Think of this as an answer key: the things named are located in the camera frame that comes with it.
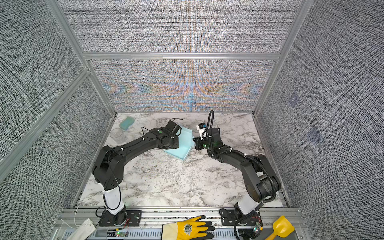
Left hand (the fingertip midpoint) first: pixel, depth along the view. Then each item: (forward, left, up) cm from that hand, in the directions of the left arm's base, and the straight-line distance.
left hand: (176, 145), depth 91 cm
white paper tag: (-41, +43, -7) cm, 59 cm away
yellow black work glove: (-42, -7, -5) cm, 43 cm away
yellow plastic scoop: (-44, -50, -8) cm, 67 cm away
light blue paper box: (0, -6, +2) cm, 6 cm away
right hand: (+2, -11, +3) cm, 12 cm away
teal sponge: (+27, +38, -7) cm, 47 cm away
